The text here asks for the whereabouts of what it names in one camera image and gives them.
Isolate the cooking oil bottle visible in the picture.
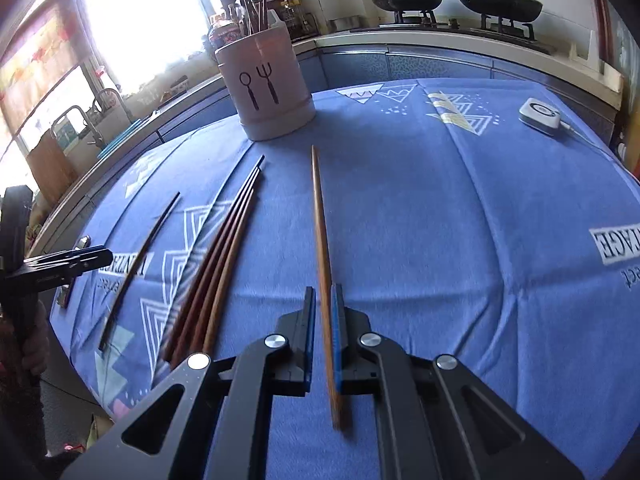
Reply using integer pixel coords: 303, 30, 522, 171
207, 14, 246, 57

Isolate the wooden door frame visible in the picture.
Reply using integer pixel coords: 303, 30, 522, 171
590, 0, 640, 183

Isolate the blue sink tray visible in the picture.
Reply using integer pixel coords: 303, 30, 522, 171
97, 115, 151, 159

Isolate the tall metal faucet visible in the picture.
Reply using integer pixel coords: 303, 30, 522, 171
92, 88, 136, 127

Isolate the white square device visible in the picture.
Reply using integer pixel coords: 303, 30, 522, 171
518, 97, 563, 137

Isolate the kitchen window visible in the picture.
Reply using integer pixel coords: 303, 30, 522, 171
0, 0, 221, 161

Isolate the white cylindrical utensil holder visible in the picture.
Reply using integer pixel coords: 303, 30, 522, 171
215, 24, 317, 142

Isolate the wooden cutting board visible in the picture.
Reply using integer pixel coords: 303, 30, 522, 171
25, 130, 78, 197

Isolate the single brown wooden chopstick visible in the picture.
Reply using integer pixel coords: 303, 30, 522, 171
311, 145, 346, 431

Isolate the bundle of brown chopsticks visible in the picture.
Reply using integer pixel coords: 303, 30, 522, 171
162, 0, 273, 368

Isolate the gas stove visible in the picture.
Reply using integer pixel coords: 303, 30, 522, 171
350, 7, 558, 56

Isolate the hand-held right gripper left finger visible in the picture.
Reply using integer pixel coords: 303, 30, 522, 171
60, 287, 317, 480

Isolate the dark thin chopstick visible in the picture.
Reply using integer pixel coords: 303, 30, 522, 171
98, 191, 181, 352

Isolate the blue printed tablecloth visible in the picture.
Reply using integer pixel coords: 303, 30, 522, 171
62, 77, 640, 480

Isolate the angular metal faucet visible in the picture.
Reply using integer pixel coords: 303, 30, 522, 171
52, 105, 101, 149

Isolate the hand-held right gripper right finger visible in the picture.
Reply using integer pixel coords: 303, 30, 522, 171
332, 284, 586, 480

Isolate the cluttered seasoning rack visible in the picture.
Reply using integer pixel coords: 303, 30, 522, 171
240, 0, 319, 41

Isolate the person's left hand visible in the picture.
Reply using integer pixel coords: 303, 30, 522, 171
20, 317, 52, 378

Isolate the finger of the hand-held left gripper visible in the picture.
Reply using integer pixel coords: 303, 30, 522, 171
10, 251, 115, 292
22, 246, 112, 272

